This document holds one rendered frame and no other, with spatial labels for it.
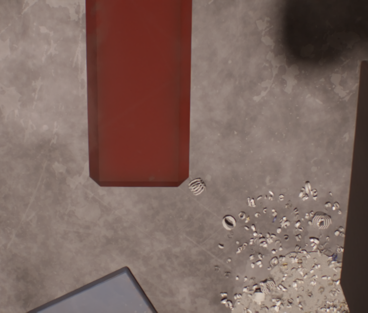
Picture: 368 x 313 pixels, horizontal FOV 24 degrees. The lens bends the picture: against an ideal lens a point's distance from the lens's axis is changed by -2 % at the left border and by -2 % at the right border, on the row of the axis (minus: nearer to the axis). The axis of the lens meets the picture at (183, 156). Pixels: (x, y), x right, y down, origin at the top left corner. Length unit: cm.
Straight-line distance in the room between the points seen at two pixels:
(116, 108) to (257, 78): 51
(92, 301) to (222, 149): 17
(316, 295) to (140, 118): 60
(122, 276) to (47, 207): 9
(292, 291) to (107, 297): 16
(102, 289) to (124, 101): 58
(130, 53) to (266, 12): 50
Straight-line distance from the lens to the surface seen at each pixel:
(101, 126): 17
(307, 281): 76
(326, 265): 75
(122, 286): 74
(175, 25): 16
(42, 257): 74
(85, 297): 75
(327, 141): 71
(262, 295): 75
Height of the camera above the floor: 64
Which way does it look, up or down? 67 degrees down
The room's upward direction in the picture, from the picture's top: 176 degrees clockwise
